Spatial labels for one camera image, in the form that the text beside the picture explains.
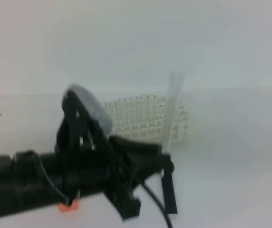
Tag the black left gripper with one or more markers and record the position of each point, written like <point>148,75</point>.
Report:
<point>90,163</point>

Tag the clear glass test tube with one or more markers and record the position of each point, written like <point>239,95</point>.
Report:
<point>172,98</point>

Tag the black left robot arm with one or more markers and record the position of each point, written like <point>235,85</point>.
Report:
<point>30,180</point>

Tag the white test tube rack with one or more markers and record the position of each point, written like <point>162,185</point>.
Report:
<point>138,118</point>

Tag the black round-headed holder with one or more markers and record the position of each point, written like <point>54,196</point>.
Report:
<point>168,189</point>

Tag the orange block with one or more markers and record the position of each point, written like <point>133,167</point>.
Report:
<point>64,208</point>

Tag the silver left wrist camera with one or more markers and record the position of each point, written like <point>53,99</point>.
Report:
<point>93,107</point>

